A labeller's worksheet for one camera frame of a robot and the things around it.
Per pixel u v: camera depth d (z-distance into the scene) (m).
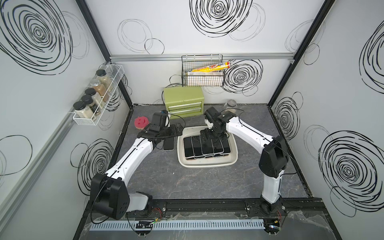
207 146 1.06
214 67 0.87
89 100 0.63
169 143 0.97
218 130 0.63
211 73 0.89
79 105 0.60
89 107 0.64
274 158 0.49
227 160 0.91
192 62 0.94
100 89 0.71
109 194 0.40
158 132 0.62
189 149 0.95
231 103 1.11
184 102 1.00
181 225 0.96
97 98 0.69
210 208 0.75
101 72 0.74
